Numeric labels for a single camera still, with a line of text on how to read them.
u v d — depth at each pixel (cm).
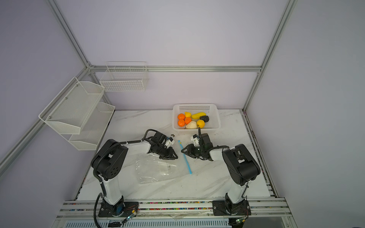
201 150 78
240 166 49
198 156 83
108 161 50
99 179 52
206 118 108
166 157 84
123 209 71
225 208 67
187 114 111
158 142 80
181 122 108
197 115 111
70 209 75
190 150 82
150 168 88
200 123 105
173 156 90
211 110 111
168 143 90
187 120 108
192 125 104
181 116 111
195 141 88
